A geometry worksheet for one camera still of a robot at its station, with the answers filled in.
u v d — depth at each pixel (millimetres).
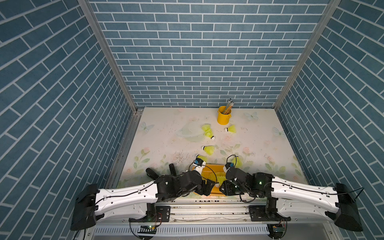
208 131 1017
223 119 1094
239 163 915
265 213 669
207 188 630
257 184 537
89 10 709
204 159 943
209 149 968
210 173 861
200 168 655
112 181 866
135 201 464
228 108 1046
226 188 651
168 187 525
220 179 662
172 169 852
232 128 1048
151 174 869
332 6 706
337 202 422
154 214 651
